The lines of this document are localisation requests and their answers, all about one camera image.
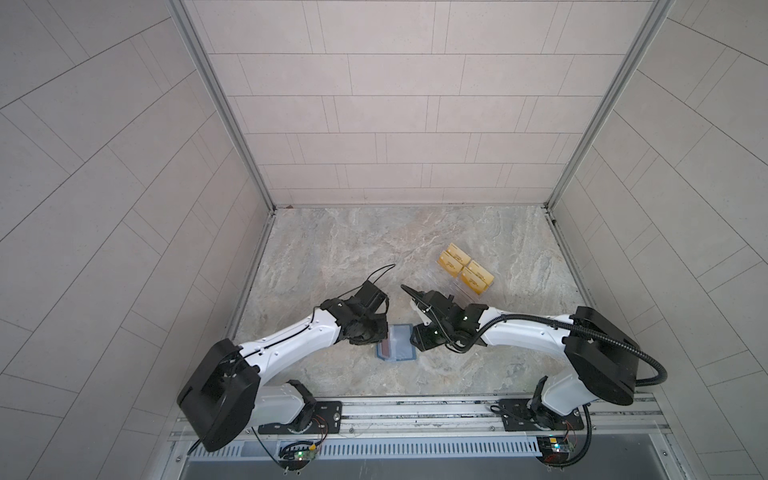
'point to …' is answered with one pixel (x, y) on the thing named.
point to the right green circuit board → (554, 448)
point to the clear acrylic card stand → (458, 281)
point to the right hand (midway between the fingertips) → (412, 345)
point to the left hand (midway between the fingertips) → (394, 334)
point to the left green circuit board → (296, 455)
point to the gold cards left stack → (453, 259)
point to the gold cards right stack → (477, 277)
